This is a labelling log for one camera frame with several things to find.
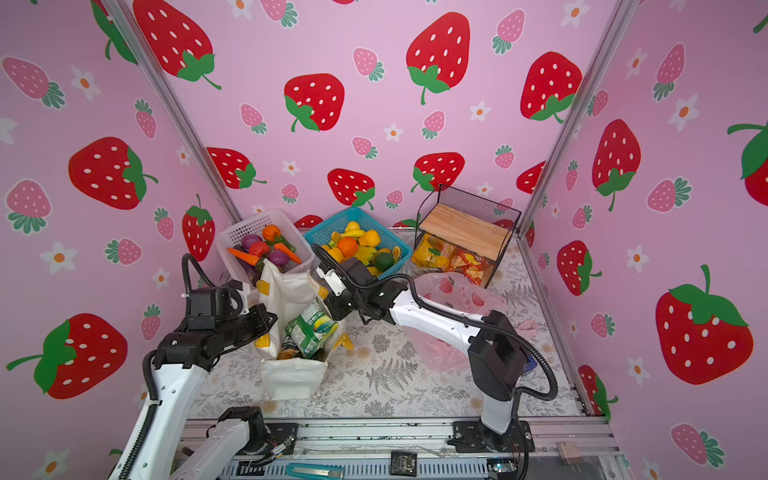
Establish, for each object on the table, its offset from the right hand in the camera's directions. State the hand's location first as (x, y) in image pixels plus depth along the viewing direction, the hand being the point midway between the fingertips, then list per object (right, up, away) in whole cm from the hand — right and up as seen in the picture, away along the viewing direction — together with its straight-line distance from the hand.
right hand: (323, 298), depth 79 cm
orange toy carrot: (-35, +12, +27) cm, 46 cm away
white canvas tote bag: (-5, -19, -7) cm, 21 cm away
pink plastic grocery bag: (+38, 0, +16) cm, 42 cm away
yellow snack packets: (+32, +13, +26) cm, 43 cm away
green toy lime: (+15, +10, +22) cm, 29 cm away
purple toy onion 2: (-36, +18, +33) cm, 52 cm away
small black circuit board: (+21, -37, -10) cm, 44 cm away
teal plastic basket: (+4, +20, +33) cm, 39 cm away
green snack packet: (-3, -8, -1) cm, 9 cm away
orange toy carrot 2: (-21, +13, +31) cm, 40 cm away
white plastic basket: (-36, +24, +35) cm, 55 cm away
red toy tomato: (-31, +15, +29) cm, 44 cm away
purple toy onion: (-24, +11, +29) cm, 39 cm away
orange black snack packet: (-9, -14, 0) cm, 17 cm away
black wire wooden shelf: (+42, +19, +20) cm, 50 cm away
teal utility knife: (0, -40, -9) cm, 41 cm away
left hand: (-11, -3, -4) cm, 12 cm away
